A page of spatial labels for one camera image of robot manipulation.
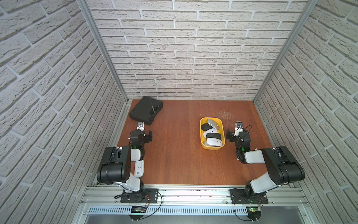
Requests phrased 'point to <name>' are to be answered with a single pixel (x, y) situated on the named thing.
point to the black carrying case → (146, 109)
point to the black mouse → (206, 126)
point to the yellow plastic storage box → (220, 130)
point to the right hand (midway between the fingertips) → (237, 128)
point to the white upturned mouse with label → (205, 143)
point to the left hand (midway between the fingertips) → (143, 128)
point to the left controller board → (137, 213)
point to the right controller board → (254, 213)
